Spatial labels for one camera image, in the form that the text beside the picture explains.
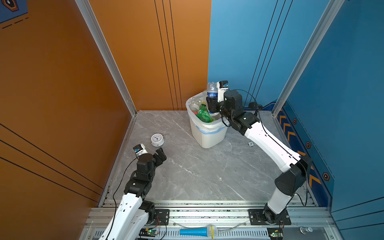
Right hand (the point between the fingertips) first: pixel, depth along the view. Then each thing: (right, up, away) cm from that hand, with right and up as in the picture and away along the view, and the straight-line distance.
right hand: (210, 97), depth 75 cm
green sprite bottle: (-3, -8, +12) cm, 14 cm away
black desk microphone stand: (+25, -3, +6) cm, 26 cm away
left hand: (-29, -28, +5) cm, 40 cm away
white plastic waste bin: (0, -20, +12) cm, 24 cm away
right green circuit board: (+31, -66, -4) cm, 73 cm away
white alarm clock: (-33, -24, +25) cm, 48 cm away
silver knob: (+43, -63, -6) cm, 77 cm away
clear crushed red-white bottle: (-8, -2, +14) cm, 16 cm away
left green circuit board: (-30, -65, -4) cm, 72 cm away
